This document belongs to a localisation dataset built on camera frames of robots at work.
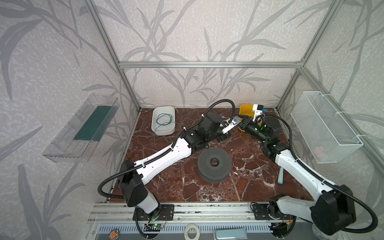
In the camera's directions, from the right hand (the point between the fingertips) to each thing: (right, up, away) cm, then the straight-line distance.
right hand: (233, 111), depth 73 cm
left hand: (-2, -4, -1) cm, 4 cm away
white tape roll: (-20, -54, -3) cm, 58 cm away
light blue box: (-3, -54, -9) cm, 55 cm away
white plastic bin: (-42, -11, +27) cm, 51 cm away
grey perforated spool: (-9, -34, +8) cm, 36 cm away
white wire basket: (+39, -12, -10) cm, 42 cm away
